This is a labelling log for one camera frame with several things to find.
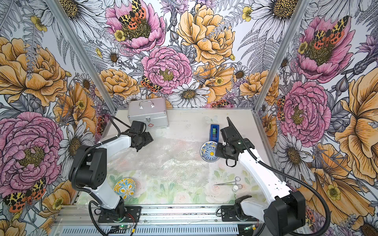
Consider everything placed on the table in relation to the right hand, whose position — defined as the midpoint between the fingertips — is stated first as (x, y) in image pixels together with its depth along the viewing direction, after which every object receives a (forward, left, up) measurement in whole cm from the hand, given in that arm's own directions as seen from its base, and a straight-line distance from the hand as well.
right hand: (219, 156), depth 80 cm
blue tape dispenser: (+21, -1, -7) cm, 22 cm away
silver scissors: (-7, -11, -15) cm, 20 cm away
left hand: (+15, +43, -9) cm, 47 cm away
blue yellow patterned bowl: (+5, +6, -3) cm, 8 cm away
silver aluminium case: (+32, +40, +3) cm, 51 cm away
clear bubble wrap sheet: (+6, +23, -13) cm, 27 cm away
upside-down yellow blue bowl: (-11, +52, -11) cm, 54 cm away
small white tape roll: (-14, -7, -10) cm, 19 cm away
